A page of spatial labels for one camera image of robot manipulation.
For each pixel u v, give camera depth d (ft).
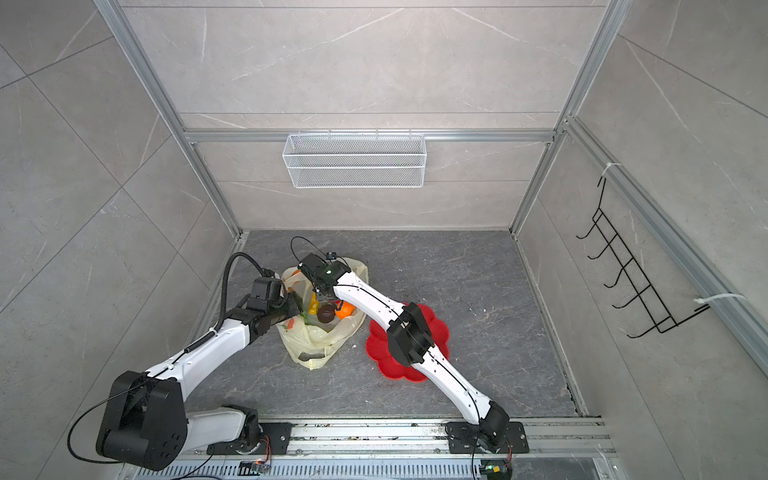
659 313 1.98
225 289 2.04
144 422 1.33
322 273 2.33
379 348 2.87
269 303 2.21
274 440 2.40
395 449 2.40
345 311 2.96
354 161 3.32
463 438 2.40
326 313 3.01
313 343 2.68
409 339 2.08
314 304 2.94
